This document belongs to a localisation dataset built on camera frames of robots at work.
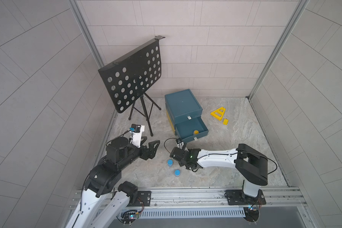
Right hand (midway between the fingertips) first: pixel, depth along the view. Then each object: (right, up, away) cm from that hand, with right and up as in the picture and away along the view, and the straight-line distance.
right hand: (181, 156), depth 87 cm
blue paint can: (-7, -1, -7) cm, 10 cm away
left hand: (-13, +16, -23) cm, 30 cm away
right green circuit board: (+34, -22, -19) cm, 45 cm away
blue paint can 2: (-3, -6, -10) cm, 12 cm away
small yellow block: (+32, +21, +14) cm, 41 cm away
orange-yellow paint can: (+9, +16, -2) cm, 18 cm away
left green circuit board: (-25, -20, -23) cm, 39 cm away
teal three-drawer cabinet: (+2, +27, -6) cm, 28 cm away
